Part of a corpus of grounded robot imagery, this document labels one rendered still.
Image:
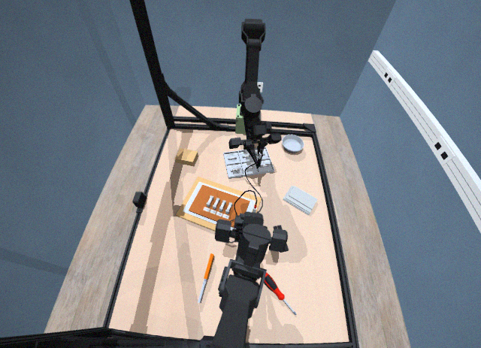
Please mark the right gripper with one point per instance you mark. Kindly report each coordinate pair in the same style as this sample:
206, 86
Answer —
222, 234

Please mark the red and black screwdriver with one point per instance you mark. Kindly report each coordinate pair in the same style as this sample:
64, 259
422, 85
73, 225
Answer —
270, 283

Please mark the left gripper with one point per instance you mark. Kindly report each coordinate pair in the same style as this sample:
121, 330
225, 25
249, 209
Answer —
249, 142

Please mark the grey round shallow dish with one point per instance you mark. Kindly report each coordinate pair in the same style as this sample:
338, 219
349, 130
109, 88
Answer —
292, 143

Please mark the tan rectangular block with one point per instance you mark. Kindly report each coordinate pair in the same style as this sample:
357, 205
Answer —
186, 157

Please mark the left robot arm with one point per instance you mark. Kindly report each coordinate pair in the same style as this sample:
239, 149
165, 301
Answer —
254, 29

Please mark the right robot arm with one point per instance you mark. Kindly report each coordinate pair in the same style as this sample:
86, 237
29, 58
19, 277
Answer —
241, 291

